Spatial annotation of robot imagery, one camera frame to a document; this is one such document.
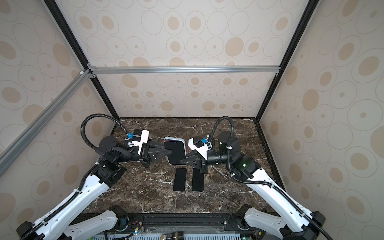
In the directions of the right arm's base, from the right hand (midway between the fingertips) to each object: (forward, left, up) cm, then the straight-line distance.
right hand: (183, 160), depth 58 cm
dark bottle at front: (-22, +4, -30) cm, 38 cm away
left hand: (-2, +3, +7) cm, 8 cm away
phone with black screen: (+3, -5, -34) cm, 35 cm away
